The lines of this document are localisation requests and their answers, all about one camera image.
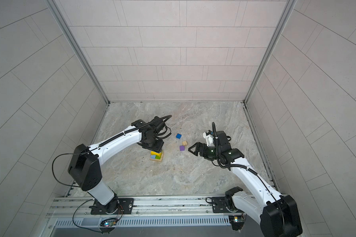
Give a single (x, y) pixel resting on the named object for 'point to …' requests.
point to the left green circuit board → (109, 222)
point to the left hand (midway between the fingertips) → (161, 147)
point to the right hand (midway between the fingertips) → (193, 152)
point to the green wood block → (157, 157)
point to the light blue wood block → (153, 156)
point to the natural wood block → (157, 160)
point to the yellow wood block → (155, 153)
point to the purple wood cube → (182, 147)
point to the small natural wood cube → (184, 143)
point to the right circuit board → (237, 221)
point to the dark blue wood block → (178, 136)
